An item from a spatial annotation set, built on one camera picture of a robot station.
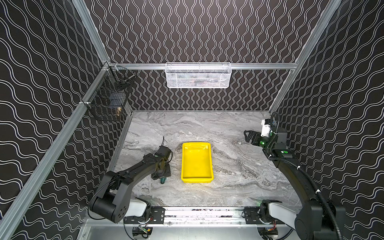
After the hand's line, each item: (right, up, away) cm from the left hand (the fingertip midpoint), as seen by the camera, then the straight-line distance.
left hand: (169, 176), depth 87 cm
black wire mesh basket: (-40, +44, +7) cm, 60 cm away
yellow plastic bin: (+16, +7, +3) cm, 18 cm away
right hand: (+47, +26, -4) cm, 54 cm away
